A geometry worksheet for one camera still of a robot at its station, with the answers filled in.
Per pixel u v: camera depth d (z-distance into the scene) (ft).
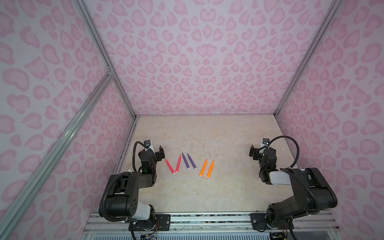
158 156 2.75
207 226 2.38
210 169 2.96
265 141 2.63
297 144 2.27
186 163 3.11
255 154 2.66
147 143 2.57
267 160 2.33
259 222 2.39
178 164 3.06
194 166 3.04
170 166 3.05
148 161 2.27
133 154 2.10
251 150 2.83
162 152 2.81
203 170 2.96
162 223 2.40
